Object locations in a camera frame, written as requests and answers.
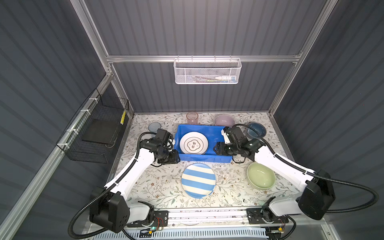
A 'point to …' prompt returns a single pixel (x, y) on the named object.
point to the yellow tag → (123, 117)
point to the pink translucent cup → (192, 118)
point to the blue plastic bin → (213, 134)
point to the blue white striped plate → (198, 180)
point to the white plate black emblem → (193, 143)
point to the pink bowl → (224, 120)
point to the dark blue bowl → (257, 126)
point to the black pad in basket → (101, 131)
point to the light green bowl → (260, 177)
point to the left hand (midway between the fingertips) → (176, 159)
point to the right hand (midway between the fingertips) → (218, 149)
